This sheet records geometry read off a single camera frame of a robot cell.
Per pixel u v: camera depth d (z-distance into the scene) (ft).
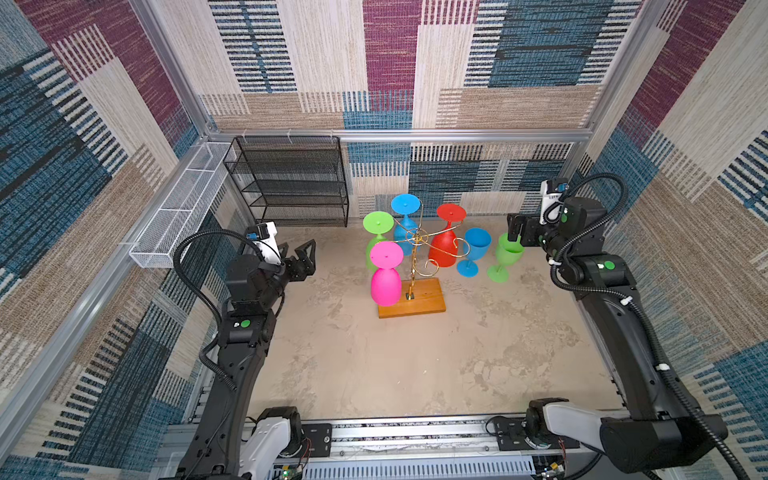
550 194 1.97
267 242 2.02
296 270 2.09
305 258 2.10
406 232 2.73
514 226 2.13
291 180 3.62
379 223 2.41
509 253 2.97
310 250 2.25
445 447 2.39
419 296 3.19
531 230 2.06
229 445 1.31
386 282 2.36
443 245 2.70
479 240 3.09
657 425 1.21
